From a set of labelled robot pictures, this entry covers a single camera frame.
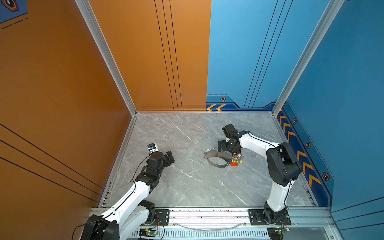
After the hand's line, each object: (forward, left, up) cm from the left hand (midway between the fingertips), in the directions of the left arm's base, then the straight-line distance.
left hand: (165, 152), depth 86 cm
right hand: (+7, -36, -7) cm, 37 cm away
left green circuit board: (-37, +4, -11) cm, 39 cm away
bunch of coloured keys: (+1, -45, -9) cm, 46 cm away
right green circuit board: (-36, -59, -8) cm, 69 cm away
